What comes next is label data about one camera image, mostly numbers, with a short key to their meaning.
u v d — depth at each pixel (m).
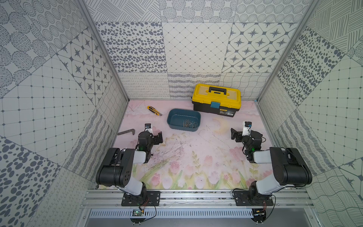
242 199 0.73
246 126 0.81
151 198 0.73
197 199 0.76
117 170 0.45
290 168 0.46
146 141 0.73
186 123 1.05
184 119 1.07
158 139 0.88
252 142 0.72
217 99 0.98
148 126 0.82
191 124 1.04
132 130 1.01
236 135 0.85
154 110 1.12
